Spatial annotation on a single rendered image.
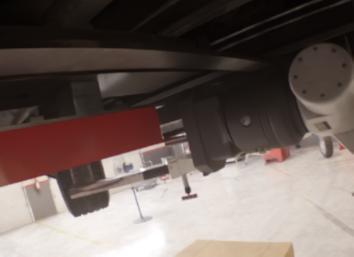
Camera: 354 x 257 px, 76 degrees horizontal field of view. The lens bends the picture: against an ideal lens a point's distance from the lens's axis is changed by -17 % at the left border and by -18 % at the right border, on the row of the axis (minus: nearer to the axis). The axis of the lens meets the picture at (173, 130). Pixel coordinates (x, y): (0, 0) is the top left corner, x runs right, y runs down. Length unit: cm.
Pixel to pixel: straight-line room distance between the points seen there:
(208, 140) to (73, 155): 17
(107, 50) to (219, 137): 21
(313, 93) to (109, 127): 22
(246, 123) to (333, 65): 11
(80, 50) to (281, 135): 22
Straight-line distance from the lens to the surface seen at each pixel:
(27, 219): 915
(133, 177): 88
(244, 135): 30
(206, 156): 36
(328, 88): 25
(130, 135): 34
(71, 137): 29
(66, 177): 134
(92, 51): 17
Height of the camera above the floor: 161
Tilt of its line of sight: 1 degrees up
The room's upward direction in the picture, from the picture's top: 15 degrees counter-clockwise
